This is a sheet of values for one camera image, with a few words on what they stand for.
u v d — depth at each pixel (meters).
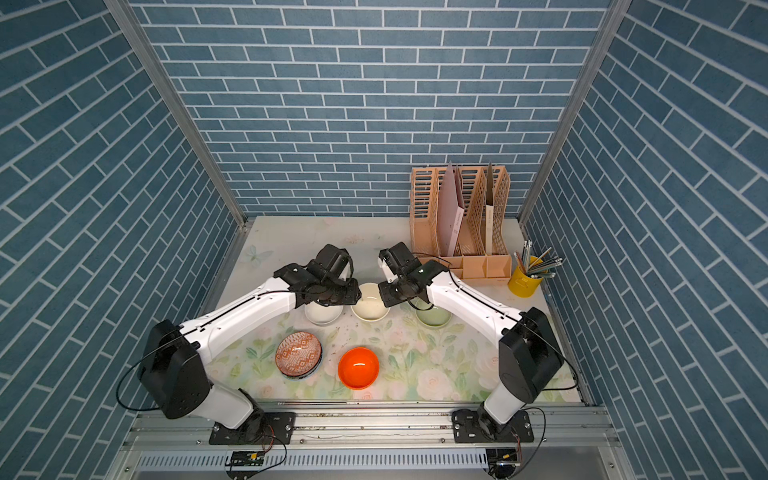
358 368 0.82
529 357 0.44
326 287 0.63
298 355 0.82
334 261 0.64
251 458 0.72
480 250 1.05
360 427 0.75
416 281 0.59
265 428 0.70
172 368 0.41
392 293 0.74
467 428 0.74
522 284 0.94
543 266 0.94
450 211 0.99
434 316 0.92
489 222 0.89
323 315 0.93
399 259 0.65
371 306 0.85
